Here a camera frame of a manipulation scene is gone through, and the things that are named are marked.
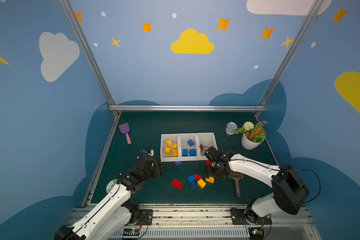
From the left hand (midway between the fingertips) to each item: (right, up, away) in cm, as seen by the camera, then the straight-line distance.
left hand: (159, 165), depth 82 cm
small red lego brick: (+22, -8, +4) cm, 24 cm away
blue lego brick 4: (+19, -12, +3) cm, 23 cm away
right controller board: (+50, -32, -9) cm, 60 cm away
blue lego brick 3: (+18, -9, +5) cm, 21 cm away
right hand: (+30, -7, +4) cm, 31 cm away
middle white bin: (+14, +9, +20) cm, 26 cm away
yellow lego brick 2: (+30, -10, +5) cm, 32 cm away
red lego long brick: (+10, -11, +2) cm, 15 cm away
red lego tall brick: (+25, +7, +11) cm, 28 cm away
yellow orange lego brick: (+8, +4, +13) cm, 16 cm away
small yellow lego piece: (+8, +8, +16) cm, 20 cm away
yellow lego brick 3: (+24, -11, +2) cm, 26 cm away
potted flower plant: (+57, +16, +9) cm, 60 cm away
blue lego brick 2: (+20, +4, +16) cm, 26 cm away
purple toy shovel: (-30, +20, +29) cm, 46 cm away
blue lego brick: (+15, +4, +16) cm, 22 cm away
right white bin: (+31, +12, +22) cm, 40 cm away
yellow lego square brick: (+3, +6, +14) cm, 15 cm away
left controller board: (-13, -32, -9) cm, 35 cm away
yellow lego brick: (+4, +10, +18) cm, 21 cm away
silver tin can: (+49, +22, +26) cm, 59 cm away
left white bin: (+8, +13, +18) cm, 24 cm away
